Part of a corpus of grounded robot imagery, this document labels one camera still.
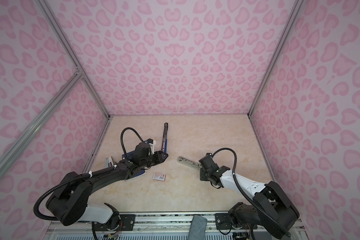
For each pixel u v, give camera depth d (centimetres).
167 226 72
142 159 68
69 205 42
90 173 48
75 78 87
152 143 81
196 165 90
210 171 67
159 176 88
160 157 77
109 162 93
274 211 41
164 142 103
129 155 70
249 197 44
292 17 72
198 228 69
